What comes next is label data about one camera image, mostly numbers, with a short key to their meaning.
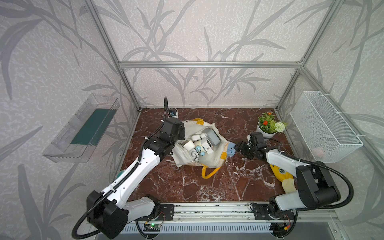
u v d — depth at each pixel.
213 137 0.86
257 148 0.71
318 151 0.72
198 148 0.87
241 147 0.82
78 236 0.37
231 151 0.92
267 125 0.91
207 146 0.87
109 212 0.37
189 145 0.83
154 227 0.71
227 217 0.73
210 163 0.83
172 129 0.55
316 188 0.44
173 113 0.66
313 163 0.47
